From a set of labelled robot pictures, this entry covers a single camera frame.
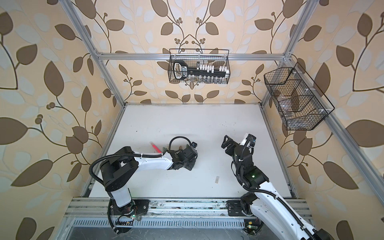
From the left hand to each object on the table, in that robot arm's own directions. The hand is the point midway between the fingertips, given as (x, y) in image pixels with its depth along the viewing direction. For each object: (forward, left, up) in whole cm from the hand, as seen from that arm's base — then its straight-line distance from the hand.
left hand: (190, 159), depth 90 cm
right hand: (+3, -22, +17) cm, 28 cm away
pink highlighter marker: (+8, +22, -1) cm, 24 cm away
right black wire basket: (+13, -55, +32) cm, 65 cm away
